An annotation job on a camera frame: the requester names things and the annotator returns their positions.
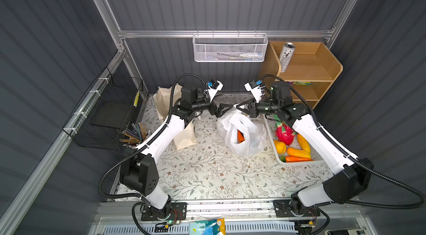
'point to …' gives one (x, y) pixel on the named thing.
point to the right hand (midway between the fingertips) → (239, 108)
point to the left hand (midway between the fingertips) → (227, 99)
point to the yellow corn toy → (293, 152)
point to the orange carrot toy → (297, 159)
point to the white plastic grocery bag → (254, 132)
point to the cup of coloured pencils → (134, 135)
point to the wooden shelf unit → (311, 67)
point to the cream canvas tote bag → (162, 97)
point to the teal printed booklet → (217, 226)
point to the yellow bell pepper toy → (280, 147)
